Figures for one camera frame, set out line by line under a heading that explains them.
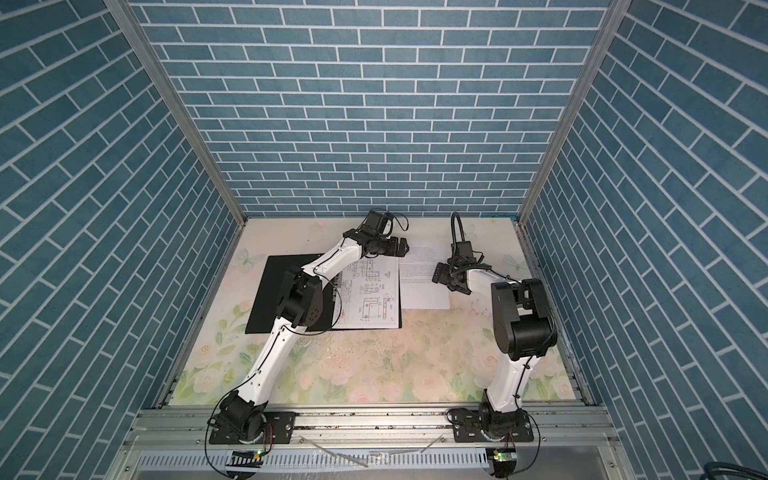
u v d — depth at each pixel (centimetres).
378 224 89
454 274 76
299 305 67
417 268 108
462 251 80
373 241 85
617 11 70
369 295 99
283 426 74
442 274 93
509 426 68
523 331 51
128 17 71
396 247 99
